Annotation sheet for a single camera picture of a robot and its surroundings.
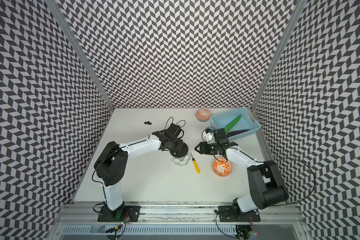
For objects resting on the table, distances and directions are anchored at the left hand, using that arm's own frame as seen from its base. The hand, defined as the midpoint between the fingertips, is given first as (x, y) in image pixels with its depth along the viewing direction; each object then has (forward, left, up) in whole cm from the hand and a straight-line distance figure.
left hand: (179, 147), depth 92 cm
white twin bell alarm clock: (-8, -1, +2) cm, 9 cm away
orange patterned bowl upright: (-12, -25, -4) cm, 28 cm away
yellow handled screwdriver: (-9, -9, -6) cm, 14 cm away
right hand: (-4, -12, +2) cm, 12 cm away
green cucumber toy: (+19, -37, -1) cm, 42 cm away
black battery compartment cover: (+24, +25, -6) cm, 36 cm away
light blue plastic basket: (+24, -49, -5) cm, 55 cm away
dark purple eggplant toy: (+5, -33, +7) cm, 34 cm away
